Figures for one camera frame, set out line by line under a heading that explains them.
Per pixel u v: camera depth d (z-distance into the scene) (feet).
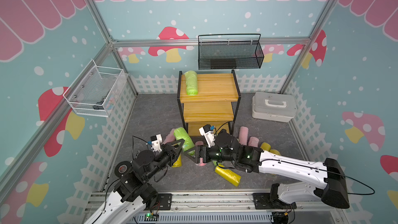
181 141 2.20
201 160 1.88
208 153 1.91
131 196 1.64
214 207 2.43
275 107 3.17
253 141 2.96
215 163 2.77
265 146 2.93
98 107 2.24
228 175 2.59
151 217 2.38
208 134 2.04
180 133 2.27
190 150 1.99
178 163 2.74
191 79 2.47
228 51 3.11
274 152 2.86
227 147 1.62
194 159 1.88
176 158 2.06
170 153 1.94
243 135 3.15
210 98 2.34
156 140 2.15
